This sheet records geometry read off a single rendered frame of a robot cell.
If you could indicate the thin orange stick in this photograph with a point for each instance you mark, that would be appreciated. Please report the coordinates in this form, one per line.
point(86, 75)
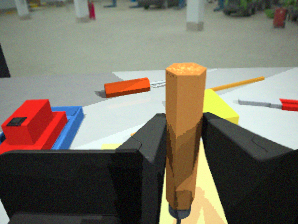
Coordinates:
point(237, 84)

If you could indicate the red rectangular block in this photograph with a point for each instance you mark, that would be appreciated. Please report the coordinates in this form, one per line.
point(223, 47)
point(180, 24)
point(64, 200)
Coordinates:
point(33, 126)

